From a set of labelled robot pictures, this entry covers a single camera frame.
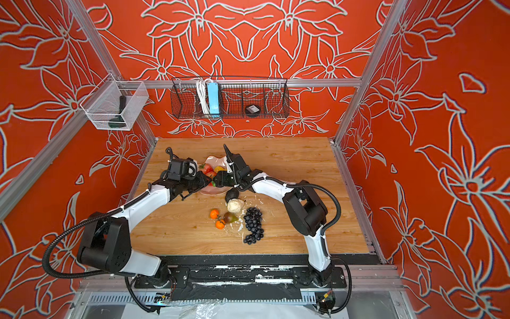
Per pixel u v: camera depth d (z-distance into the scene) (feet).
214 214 2.87
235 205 2.86
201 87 2.87
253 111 3.11
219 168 3.32
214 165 3.41
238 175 2.34
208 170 3.26
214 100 2.93
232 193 3.03
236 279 2.42
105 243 1.41
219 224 2.77
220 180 2.61
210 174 3.11
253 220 2.74
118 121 2.60
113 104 2.95
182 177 2.26
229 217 2.78
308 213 1.67
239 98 3.20
